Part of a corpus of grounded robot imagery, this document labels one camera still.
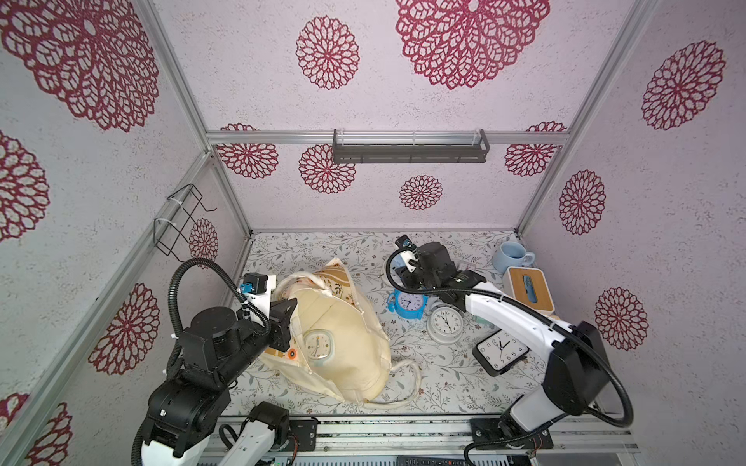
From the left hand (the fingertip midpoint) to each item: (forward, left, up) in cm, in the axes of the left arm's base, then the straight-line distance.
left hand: (293, 304), depth 60 cm
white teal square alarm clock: (+2, -1, -29) cm, 29 cm away
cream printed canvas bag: (+3, -6, -30) cm, 31 cm away
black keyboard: (-25, -30, -31) cm, 50 cm away
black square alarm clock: (+2, -54, -32) cm, 62 cm away
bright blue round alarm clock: (+18, -28, -33) cm, 47 cm away
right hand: (+21, -25, -13) cm, 35 cm away
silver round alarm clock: (+10, -39, -31) cm, 50 cm away
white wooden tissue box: (+25, -70, -32) cm, 81 cm away
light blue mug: (+39, -69, -32) cm, 85 cm away
